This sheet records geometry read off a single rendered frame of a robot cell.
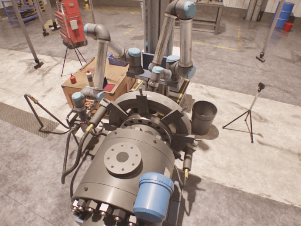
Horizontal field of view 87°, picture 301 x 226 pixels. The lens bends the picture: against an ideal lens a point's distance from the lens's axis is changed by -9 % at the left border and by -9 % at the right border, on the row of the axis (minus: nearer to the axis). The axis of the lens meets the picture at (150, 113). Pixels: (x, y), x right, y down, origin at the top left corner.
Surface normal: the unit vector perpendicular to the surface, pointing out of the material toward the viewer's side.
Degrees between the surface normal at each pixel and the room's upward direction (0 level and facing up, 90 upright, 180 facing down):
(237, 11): 90
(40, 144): 0
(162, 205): 41
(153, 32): 90
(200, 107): 87
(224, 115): 0
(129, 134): 7
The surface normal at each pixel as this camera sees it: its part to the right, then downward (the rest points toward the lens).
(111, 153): 0.00, -0.74
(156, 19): -0.40, 0.62
